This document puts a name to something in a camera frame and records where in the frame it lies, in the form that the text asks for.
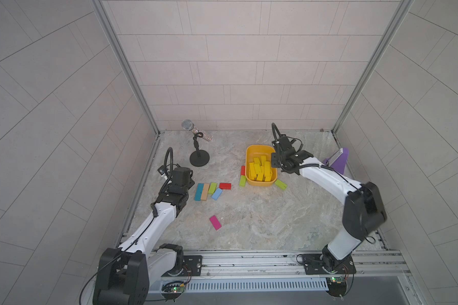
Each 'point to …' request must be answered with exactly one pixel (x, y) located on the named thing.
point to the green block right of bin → (280, 184)
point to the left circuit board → (172, 290)
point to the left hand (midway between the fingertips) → (187, 174)
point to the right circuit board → (336, 286)
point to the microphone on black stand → (199, 157)
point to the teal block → (199, 190)
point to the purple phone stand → (339, 165)
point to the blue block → (217, 194)
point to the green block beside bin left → (242, 181)
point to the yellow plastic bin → (254, 151)
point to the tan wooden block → (205, 192)
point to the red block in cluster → (227, 186)
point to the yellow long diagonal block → (267, 170)
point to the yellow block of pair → (259, 173)
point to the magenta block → (215, 222)
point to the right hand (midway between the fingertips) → (276, 157)
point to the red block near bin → (243, 170)
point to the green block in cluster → (212, 188)
